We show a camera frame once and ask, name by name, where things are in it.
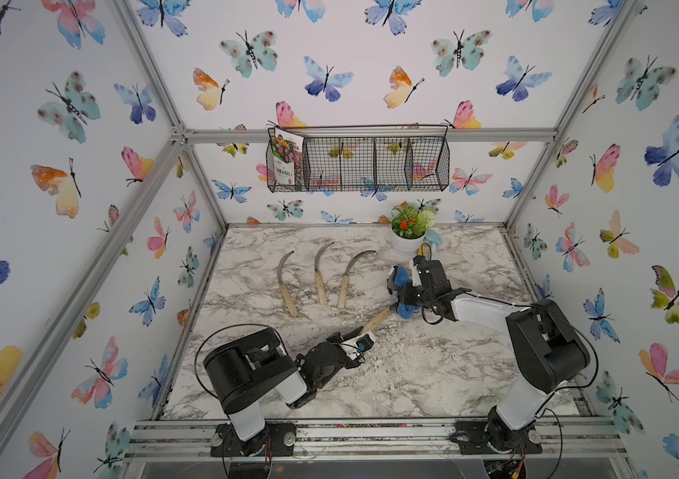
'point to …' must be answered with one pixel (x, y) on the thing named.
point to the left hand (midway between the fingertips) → (363, 327)
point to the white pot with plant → (409, 226)
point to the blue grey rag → (397, 277)
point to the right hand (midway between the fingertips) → (405, 287)
